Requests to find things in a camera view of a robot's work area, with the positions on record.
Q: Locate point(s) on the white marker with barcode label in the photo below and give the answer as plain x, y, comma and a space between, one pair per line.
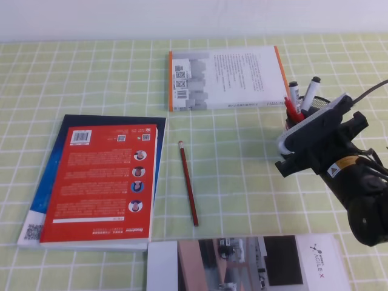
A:
294, 95

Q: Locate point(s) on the white book with orange spine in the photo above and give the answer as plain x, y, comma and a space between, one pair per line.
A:
229, 78

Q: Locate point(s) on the red pencil with eraser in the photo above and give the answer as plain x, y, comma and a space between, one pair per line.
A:
188, 184

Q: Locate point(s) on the black mesh pen holder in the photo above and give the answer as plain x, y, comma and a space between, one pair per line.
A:
318, 104

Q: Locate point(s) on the grey marker with black cap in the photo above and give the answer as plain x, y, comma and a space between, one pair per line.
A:
310, 93

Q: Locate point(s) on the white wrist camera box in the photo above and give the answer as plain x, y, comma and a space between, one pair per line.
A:
315, 127

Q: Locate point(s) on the red cover book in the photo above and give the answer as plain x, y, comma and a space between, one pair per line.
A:
103, 192

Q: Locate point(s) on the Agilex brochure booklet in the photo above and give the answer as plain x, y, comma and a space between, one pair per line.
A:
289, 262

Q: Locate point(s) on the green checkered tablecloth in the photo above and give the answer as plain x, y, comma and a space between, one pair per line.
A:
230, 153

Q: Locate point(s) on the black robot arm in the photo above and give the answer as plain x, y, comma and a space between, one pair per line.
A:
359, 181

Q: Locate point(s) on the red ballpoint pen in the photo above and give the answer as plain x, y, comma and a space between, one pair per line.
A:
292, 112

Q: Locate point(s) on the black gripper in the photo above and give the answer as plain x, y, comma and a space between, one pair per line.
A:
325, 152

